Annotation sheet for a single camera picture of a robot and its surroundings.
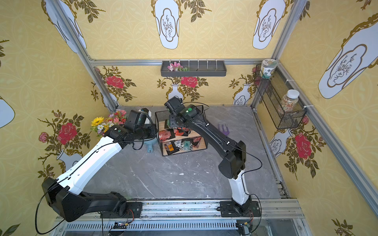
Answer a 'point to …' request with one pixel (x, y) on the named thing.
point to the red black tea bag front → (166, 134)
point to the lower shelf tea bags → (186, 145)
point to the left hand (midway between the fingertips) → (152, 129)
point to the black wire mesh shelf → (173, 140)
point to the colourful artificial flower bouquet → (101, 125)
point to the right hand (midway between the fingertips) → (181, 118)
